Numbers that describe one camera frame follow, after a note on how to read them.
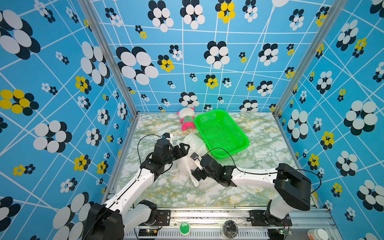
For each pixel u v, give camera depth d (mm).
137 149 990
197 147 875
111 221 389
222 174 630
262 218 723
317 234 634
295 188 439
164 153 619
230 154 899
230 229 616
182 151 722
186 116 1107
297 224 719
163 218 728
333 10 693
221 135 1054
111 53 865
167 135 740
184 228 629
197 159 709
